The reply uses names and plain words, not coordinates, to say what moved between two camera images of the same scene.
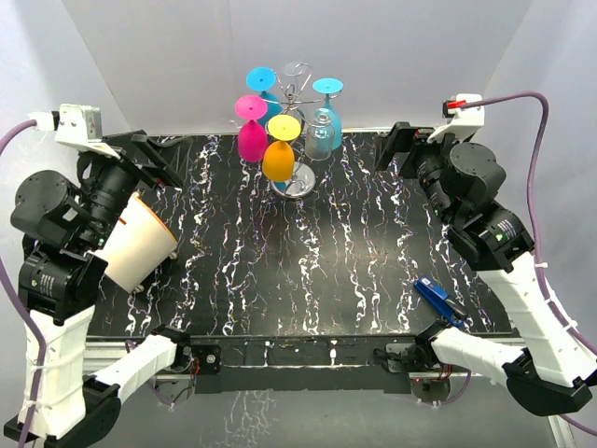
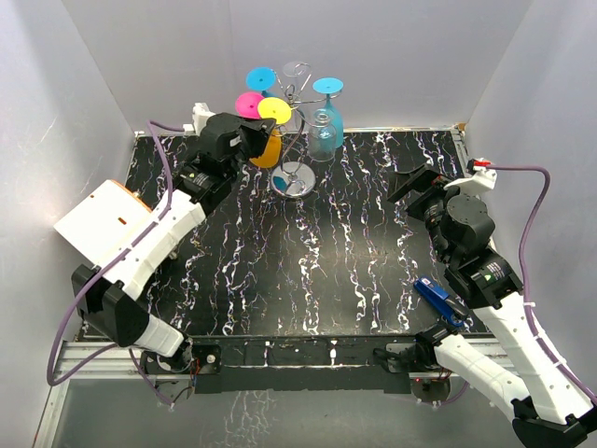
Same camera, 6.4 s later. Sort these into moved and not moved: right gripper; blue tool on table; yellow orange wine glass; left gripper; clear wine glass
Moved: left gripper; yellow orange wine glass; right gripper
Not moved: blue tool on table; clear wine glass
